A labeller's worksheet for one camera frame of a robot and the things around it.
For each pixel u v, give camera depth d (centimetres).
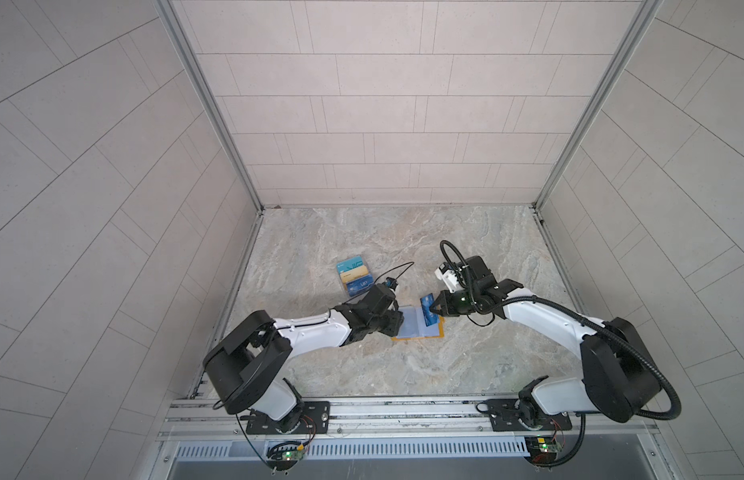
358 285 92
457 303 72
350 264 93
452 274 78
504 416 71
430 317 81
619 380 41
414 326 85
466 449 68
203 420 72
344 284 91
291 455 65
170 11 71
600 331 44
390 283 77
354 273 92
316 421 71
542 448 68
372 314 66
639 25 73
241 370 42
